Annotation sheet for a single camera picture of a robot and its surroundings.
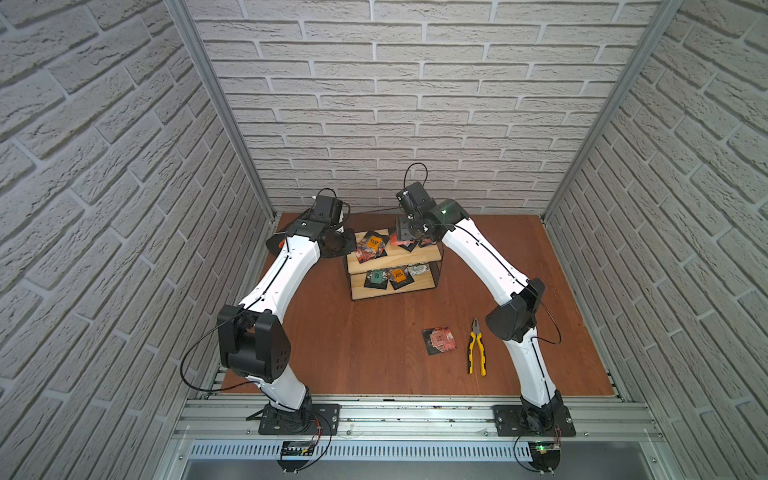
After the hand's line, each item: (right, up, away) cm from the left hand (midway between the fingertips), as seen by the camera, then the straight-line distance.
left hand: (356, 239), depth 85 cm
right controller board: (+48, -53, -15) cm, 73 cm away
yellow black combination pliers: (+35, -29, +2) cm, 46 cm away
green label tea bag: (+5, -13, +13) cm, 19 cm away
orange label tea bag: (+5, -1, +4) cm, 7 cm away
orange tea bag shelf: (+13, -13, +15) cm, 24 cm away
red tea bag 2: (+25, -30, +2) cm, 39 cm away
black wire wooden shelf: (+7, -8, +1) cm, 11 cm away
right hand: (+17, +4, 0) cm, 18 cm away
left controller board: (-14, -53, -13) cm, 56 cm away
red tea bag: (+2, -5, +1) cm, 5 cm away
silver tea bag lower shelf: (+19, -10, +15) cm, 26 cm away
